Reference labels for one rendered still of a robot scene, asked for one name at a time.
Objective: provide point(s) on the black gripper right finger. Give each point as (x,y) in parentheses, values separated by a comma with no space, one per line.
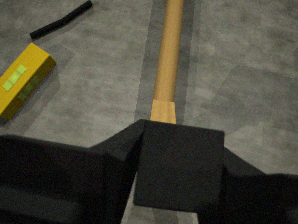
(249,196)

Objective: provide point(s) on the yellow rectangular block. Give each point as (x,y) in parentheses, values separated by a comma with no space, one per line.
(23,76)

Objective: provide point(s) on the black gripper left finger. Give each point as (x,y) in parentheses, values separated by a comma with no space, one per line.
(102,174)

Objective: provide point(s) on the tan wooden pole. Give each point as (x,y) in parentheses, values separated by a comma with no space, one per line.
(179,166)

